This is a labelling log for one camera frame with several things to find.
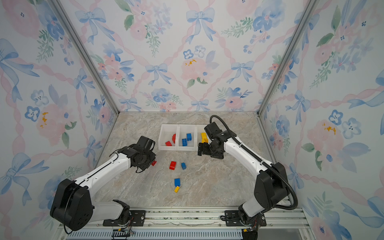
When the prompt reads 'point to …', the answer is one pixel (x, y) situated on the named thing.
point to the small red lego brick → (168, 143)
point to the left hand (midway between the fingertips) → (155, 157)
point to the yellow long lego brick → (204, 139)
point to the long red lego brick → (173, 138)
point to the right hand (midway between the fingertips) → (204, 153)
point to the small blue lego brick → (183, 165)
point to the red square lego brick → (172, 165)
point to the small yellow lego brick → (176, 189)
